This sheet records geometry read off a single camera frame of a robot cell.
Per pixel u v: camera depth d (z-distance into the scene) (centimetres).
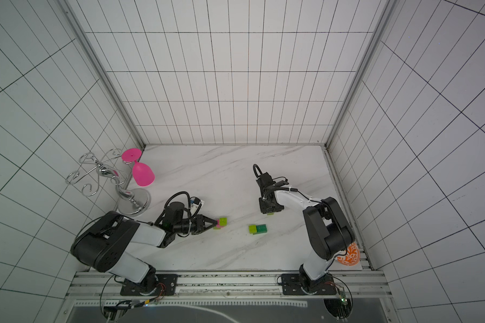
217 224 84
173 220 71
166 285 72
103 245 45
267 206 81
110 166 76
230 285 74
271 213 90
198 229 76
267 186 70
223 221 84
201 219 79
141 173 85
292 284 72
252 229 85
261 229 85
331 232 46
